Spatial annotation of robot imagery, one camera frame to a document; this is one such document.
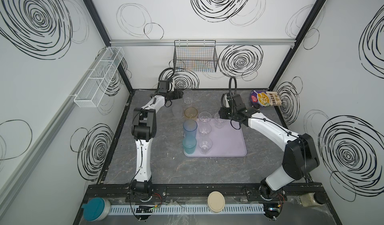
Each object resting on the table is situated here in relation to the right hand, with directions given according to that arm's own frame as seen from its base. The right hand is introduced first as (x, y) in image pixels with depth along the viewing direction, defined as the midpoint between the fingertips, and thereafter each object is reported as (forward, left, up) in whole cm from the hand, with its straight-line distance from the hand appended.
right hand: (219, 111), depth 88 cm
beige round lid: (-44, +4, -8) cm, 45 cm away
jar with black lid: (-42, -38, -7) cm, 57 cm away
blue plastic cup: (-5, +18, -11) cm, 21 cm away
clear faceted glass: (-5, +9, -11) cm, 15 cm away
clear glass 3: (+2, -1, -14) cm, 14 cm away
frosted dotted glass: (+8, +27, -10) cm, 30 cm away
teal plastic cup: (-14, +18, -13) cm, 26 cm away
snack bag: (+23, -38, -13) cm, 47 cm away
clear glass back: (+23, +20, -11) cm, 33 cm away
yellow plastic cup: (+4, +18, -7) cm, 20 cm away
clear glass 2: (-15, +9, -14) cm, 22 cm away
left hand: (+22, +26, -5) cm, 34 cm away
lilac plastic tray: (-9, -1, -15) cm, 18 cm away
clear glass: (+4, +8, -11) cm, 15 cm away
